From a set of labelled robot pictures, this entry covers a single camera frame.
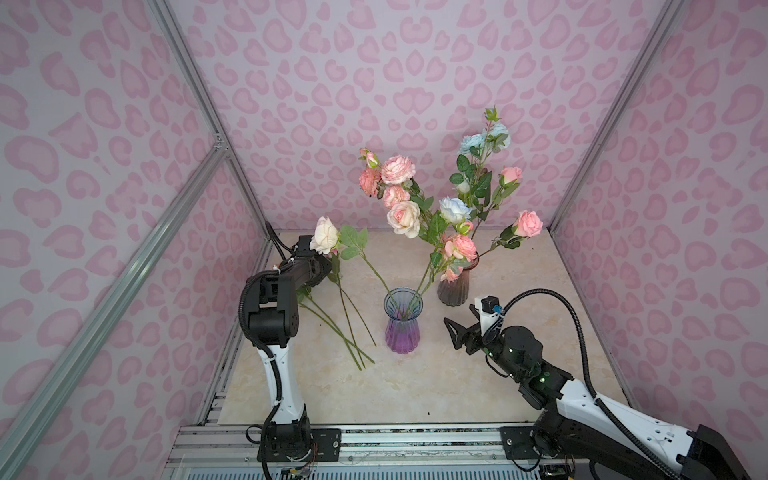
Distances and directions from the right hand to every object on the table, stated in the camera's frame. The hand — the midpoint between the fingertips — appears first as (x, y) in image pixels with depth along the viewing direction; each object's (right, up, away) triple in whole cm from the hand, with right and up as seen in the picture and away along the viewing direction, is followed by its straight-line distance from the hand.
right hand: (458, 314), depth 77 cm
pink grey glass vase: (+2, +4, +15) cm, 16 cm away
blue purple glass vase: (-14, +2, +1) cm, 14 cm away
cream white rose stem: (-38, +8, +29) cm, 48 cm away
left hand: (-40, +12, +30) cm, 52 cm away
